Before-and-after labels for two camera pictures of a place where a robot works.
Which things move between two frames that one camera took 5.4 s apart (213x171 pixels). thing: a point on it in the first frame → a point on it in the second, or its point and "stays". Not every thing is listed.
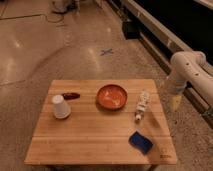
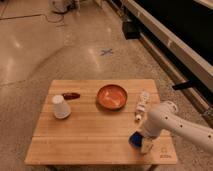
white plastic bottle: [142, 105] stays
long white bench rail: [165, 44] stays
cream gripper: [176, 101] → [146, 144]
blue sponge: [140, 141] stays
